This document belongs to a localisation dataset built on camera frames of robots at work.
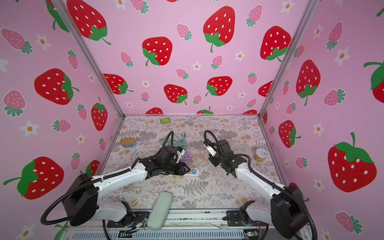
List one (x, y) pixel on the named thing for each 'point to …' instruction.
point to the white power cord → (141, 181)
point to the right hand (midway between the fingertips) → (212, 150)
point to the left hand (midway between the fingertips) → (189, 170)
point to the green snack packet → (166, 120)
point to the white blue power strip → (194, 172)
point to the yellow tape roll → (260, 154)
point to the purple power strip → (185, 157)
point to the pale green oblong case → (159, 211)
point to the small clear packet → (195, 119)
